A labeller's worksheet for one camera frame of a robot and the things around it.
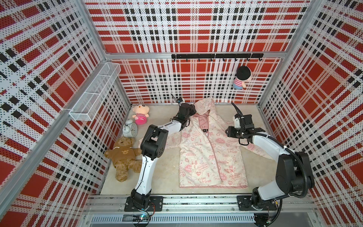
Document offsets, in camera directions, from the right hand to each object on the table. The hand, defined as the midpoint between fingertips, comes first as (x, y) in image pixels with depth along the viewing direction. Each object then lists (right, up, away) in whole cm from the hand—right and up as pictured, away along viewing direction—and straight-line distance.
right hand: (230, 131), depth 91 cm
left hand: (-22, +18, +12) cm, 31 cm away
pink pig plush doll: (-65, +13, +17) cm, 68 cm away
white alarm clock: (-67, +1, +2) cm, 67 cm away
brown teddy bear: (-66, -14, -8) cm, 68 cm away
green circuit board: (-50, -41, -22) cm, 68 cm away
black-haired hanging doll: (+10, +38, +3) cm, 40 cm away
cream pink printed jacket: (-12, -16, 0) cm, 20 cm away
